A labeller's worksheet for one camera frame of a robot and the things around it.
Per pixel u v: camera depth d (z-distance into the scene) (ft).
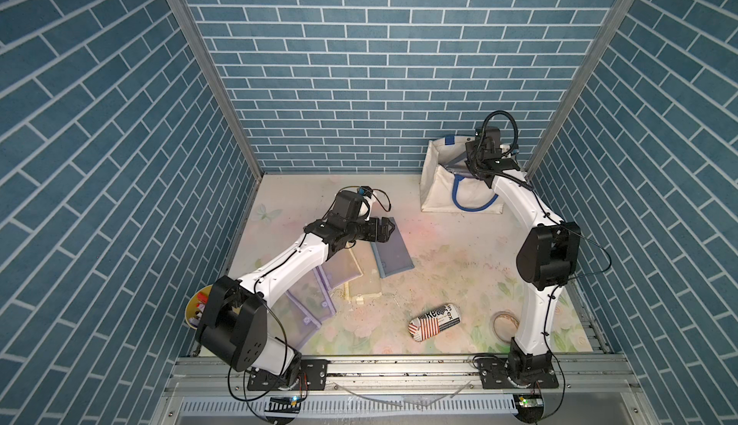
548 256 1.78
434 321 2.63
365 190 2.47
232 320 1.43
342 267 3.07
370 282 2.99
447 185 3.13
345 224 2.12
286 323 2.74
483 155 2.41
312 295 2.90
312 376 2.41
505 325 2.65
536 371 2.23
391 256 3.14
